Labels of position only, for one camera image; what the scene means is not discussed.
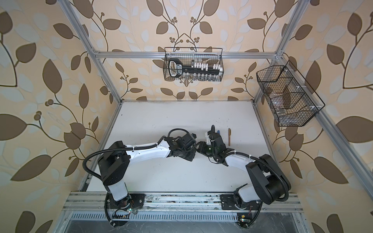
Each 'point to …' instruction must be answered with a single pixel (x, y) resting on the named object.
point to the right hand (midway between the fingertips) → (195, 148)
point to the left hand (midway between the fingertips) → (195, 155)
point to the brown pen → (229, 136)
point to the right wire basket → (293, 101)
